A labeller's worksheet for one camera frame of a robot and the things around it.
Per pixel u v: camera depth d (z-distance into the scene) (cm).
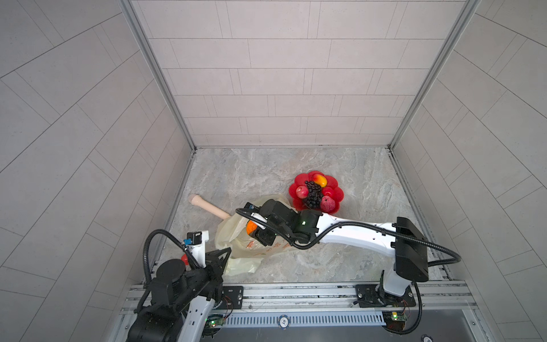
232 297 71
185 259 51
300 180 99
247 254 79
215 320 64
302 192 94
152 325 40
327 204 88
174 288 41
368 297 71
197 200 92
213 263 52
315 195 93
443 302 72
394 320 68
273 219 53
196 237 52
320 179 97
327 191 94
